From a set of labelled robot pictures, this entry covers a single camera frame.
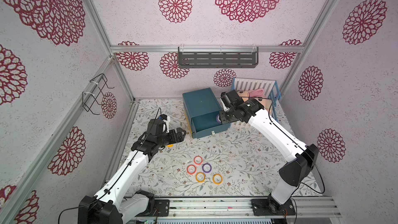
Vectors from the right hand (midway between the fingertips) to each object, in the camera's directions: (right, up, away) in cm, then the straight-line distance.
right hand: (228, 117), depth 80 cm
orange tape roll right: (-6, -33, +3) cm, 34 cm away
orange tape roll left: (-15, -32, +3) cm, 35 cm away
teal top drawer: (-12, -3, +1) cm, 12 cm away
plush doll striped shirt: (+30, +9, +22) cm, 38 cm away
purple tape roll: (-11, -28, +6) cm, 31 cm away
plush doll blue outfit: (+15, +15, +22) cm, 30 cm away
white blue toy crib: (+32, +17, +29) cm, 47 cm away
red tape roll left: (-20, -29, +6) cm, 35 cm away
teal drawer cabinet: (-14, +5, +10) cm, 18 cm away
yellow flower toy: (-33, -18, +14) cm, 40 cm away
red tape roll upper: (-16, -25, +10) cm, 31 cm away
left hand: (-26, -9, 0) cm, 27 cm away
